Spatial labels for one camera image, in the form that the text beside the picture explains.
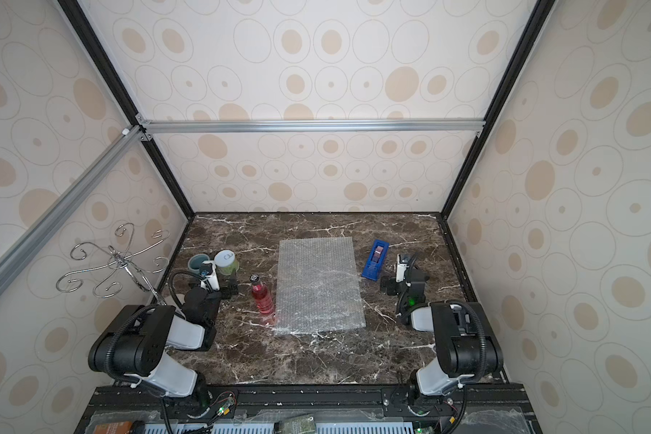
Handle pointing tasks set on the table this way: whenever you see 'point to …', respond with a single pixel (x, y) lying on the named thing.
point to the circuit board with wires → (231, 401)
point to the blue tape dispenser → (375, 259)
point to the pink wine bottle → (261, 296)
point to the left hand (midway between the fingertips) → (227, 266)
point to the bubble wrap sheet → (317, 286)
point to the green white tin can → (226, 262)
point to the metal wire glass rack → (119, 259)
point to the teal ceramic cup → (195, 260)
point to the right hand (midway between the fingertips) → (408, 272)
